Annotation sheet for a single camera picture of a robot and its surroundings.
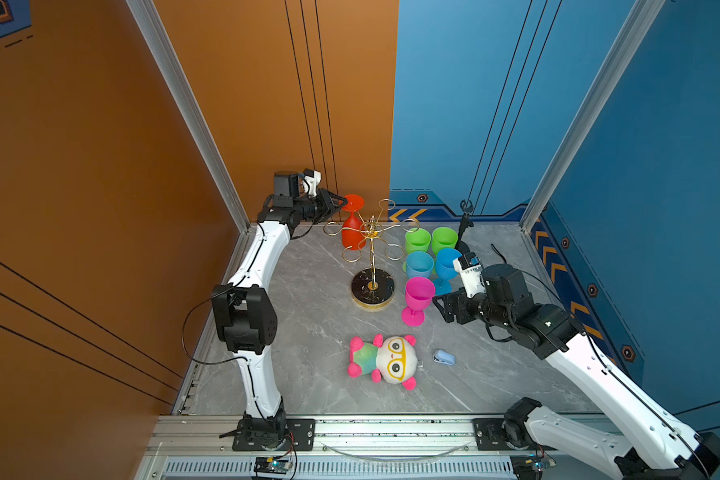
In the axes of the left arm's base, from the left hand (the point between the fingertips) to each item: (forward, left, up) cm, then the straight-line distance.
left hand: (348, 198), depth 85 cm
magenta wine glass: (-22, -20, -15) cm, 34 cm away
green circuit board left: (-60, +16, -32) cm, 70 cm away
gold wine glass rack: (-12, -8, -29) cm, 32 cm away
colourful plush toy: (-37, -13, -24) cm, 46 cm away
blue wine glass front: (-8, -22, -20) cm, 31 cm away
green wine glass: (+2, -31, -18) cm, 36 cm away
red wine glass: (-11, -2, -2) cm, 11 cm away
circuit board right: (-59, -45, -31) cm, 81 cm away
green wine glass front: (+1, -22, -18) cm, 29 cm away
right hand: (-27, -25, -7) cm, 37 cm away
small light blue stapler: (-34, -28, -29) cm, 53 cm away
